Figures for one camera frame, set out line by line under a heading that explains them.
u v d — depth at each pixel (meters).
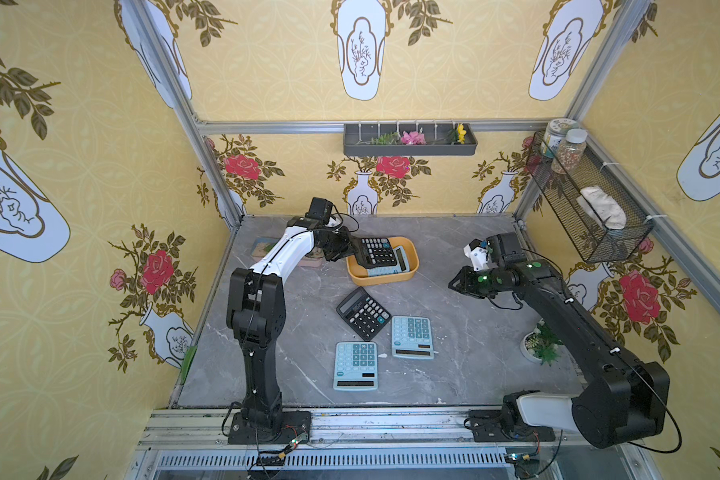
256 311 0.53
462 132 0.88
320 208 0.77
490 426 0.73
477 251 0.75
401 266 1.02
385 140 0.87
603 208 0.70
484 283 0.69
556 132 0.85
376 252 0.95
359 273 0.98
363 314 0.92
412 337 0.88
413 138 0.88
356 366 0.82
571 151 0.80
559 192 1.03
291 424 0.74
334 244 0.82
